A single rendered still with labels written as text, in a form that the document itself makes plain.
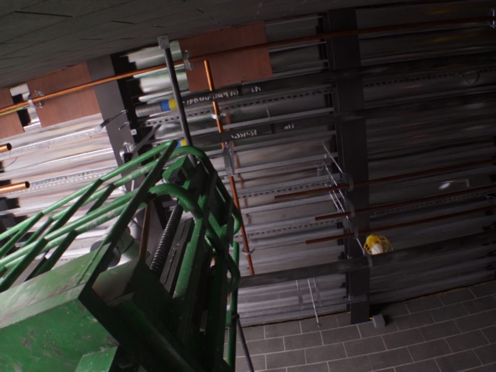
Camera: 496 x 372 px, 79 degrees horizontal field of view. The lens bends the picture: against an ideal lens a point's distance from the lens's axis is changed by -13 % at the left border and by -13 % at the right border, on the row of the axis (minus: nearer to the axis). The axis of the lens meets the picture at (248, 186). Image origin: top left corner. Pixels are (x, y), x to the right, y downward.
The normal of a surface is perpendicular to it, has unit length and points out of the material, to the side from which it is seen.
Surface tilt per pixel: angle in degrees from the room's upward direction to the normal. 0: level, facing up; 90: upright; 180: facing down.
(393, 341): 90
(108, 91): 180
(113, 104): 180
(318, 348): 90
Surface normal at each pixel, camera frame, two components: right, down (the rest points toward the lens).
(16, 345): 0.00, 0.41
